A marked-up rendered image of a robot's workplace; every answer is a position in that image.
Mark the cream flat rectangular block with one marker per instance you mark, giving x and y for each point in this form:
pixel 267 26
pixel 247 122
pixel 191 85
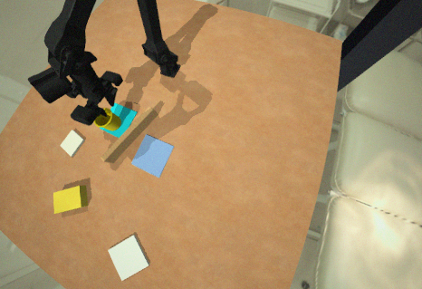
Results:
pixel 72 143

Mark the yellow block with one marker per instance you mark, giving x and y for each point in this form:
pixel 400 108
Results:
pixel 69 199

